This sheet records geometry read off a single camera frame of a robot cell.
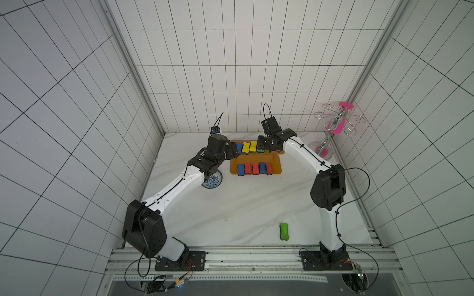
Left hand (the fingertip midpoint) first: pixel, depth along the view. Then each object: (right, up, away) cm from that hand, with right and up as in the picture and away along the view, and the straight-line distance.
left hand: (226, 149), depth 84 cm
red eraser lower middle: (+15, -10, +14) cm, 23 cm away
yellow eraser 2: (+13, 0, +9) cm, 16 cm away
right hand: (+14, +3, +11) cm, 18 cm away
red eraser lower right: (+23, -12, +16) cm, 30 cm away
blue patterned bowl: (-7, -17, +13) cm, 23 cm away
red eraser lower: (+11, -10, +14) cm, 21 cm away
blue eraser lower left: (+7, -11, +15) cm, 20 cm away
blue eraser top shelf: (+6, +2, +9) cm, 11 cm away
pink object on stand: (+57, +11, +7) cm, 58 cm away
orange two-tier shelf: (+17, -5, +23) cm, 29 cm away
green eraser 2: (+26, -36, -4) cm, 45 cm away
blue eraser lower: (+19, -10, +17) cm, 27 cm away
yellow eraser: (+9, 0, +7) cm, 11 cm away
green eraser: (+17, -1, +6) cm, 18 cm away
